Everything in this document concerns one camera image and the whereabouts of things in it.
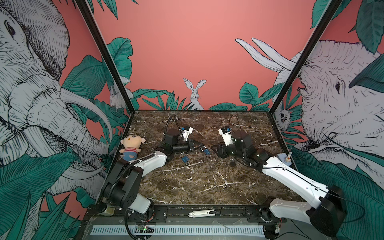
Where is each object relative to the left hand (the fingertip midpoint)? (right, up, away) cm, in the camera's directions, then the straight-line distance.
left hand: (204, 144), depth 79 cm
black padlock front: (+18, -13, +11) cm, 25 cm away
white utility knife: (+4, -34, -5) cm, 35 cm away
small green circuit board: (-30, -38, -10) cm, 50 cm away
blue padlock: (+2, -4, +2) cm, 5 cm away
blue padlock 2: (-12, -11, +14) cm, 21 cm away
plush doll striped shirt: (-45, -2, +13) cm, 47 cm away
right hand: (+5, 0, -4) cm, 6 cm away
